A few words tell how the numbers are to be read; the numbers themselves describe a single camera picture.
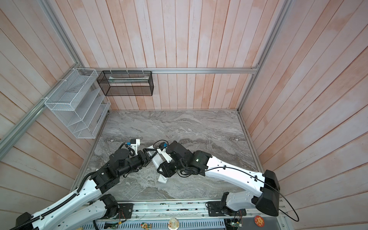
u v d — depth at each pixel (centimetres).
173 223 70
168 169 60
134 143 68
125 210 73
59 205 43
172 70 98
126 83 105
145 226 69
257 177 42
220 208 73
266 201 39
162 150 62
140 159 63
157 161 68
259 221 70
